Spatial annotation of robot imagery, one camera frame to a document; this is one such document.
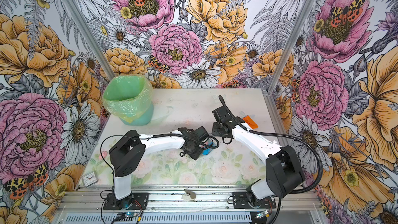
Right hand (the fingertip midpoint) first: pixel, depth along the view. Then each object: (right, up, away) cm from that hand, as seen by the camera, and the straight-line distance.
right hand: (218, 135), depth 86 cm
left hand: (-14, -12, +1) cm, 19 cm away
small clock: (-65, -21, -7) cm, 69 cm away
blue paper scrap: (-7, -9, +1) cm, 11 cm away
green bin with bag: (-57, +21, +18) cm, 63 cm away
